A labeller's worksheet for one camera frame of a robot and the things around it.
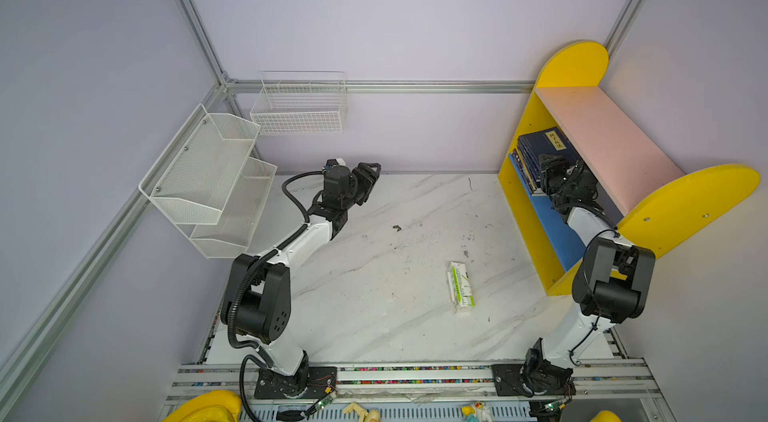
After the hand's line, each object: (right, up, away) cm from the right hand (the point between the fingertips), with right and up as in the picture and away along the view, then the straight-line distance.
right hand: (540, 156), depth 89 cm
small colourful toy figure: (-25, -62, -22) cm, 71 cm away
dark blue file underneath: (+2, +5, +8) cm, 10 cm away
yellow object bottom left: (-86, -61, -22) cm, 108 cm away
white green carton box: (-25, -38, -3) cm, 46 cm away
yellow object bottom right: (+4, -63, -22) cm, 67 cm away
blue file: (+10, +4, +6) cm, 12 cm away
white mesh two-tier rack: (-95, -8, -11) cm, 96 cm away
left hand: (-49, -5, -4) cm, 49 cm away
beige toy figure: (-52, -64, -21) cm, 85 cm away
